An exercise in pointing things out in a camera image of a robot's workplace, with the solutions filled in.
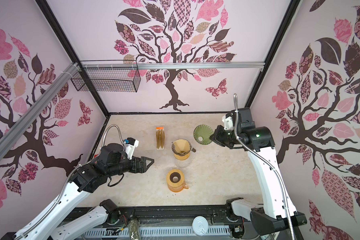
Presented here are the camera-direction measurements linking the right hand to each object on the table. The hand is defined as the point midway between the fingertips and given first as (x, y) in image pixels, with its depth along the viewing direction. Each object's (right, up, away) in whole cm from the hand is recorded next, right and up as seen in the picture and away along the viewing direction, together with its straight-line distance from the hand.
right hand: (211, 135), depth 66 cm
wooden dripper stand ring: (-13, -14, +17) cm, 26 cm away
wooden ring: (-17, -26, +9) cm, 32 cm away
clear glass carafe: (-13, -19, +25) cm, 34 cm away
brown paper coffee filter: (-14, -6, +16) cm, 22 cm away
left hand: (-30, -14, +3) cm, 33 cm away
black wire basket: (-73, +43, +56) cm, 101 cm away
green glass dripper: (-4, +1, -1) cm, 5 cm away
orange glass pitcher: (-12, -28, +13) cm, 33 cm away
